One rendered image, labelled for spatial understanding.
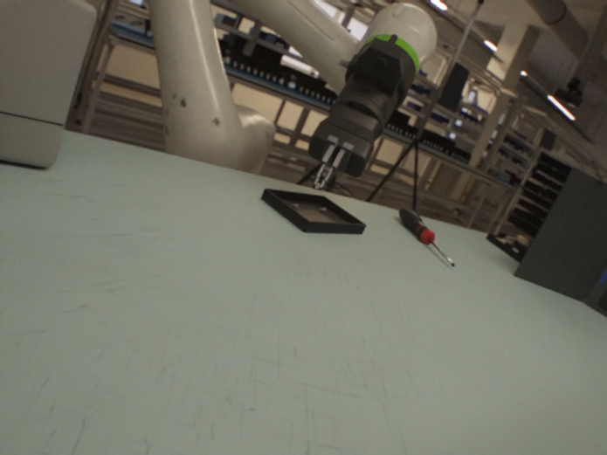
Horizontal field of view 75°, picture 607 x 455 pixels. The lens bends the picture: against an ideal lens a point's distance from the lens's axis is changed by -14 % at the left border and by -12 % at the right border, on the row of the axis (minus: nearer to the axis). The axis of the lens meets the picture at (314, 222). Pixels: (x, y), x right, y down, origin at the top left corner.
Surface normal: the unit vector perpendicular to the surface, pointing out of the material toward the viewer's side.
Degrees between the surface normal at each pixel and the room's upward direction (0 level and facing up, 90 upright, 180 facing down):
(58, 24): 90
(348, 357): 0
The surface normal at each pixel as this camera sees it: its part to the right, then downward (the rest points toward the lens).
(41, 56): 0.54, 0.47
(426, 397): 0.40, -0.87
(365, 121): 0.09, -0.33
